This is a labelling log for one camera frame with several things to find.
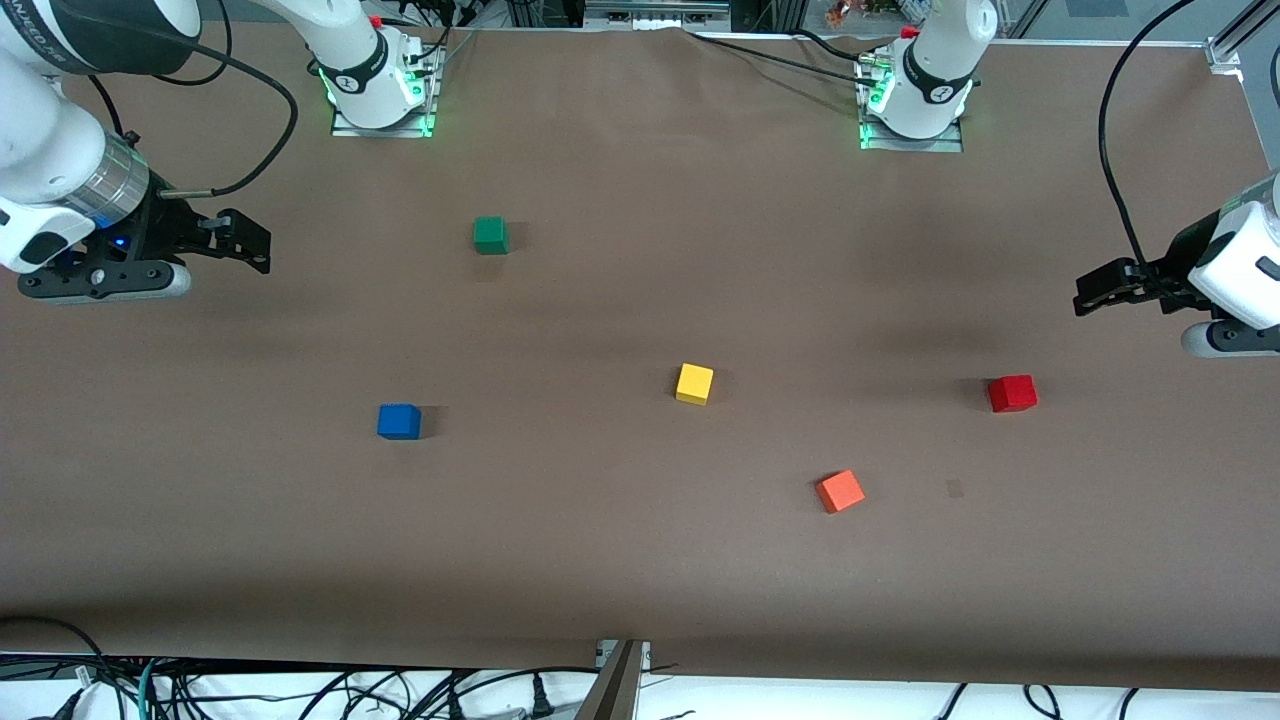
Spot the red cube block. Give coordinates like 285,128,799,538
988,375,1039,414

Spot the diagonal aluminium profile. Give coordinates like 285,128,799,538
1215,0,1280,61

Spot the orange cube block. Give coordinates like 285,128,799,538
816,470,867,515

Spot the brown table cover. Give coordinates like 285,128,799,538
0,22,1280,691

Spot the grey brown support beam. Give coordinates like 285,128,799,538
575,642,644,720

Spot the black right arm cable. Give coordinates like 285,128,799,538
150,35,299,199

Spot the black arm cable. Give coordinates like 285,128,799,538
150,35,299,199
1097,0,1201,269

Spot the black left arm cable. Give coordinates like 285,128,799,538
1097,0,1201,269

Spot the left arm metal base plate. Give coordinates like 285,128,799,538
857,50,967,154

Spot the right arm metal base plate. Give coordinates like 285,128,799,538
330,30,443,139

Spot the black cable on cover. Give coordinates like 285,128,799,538
683,28,873,83

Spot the aluminium frame rail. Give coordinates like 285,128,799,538
583,0,733,31

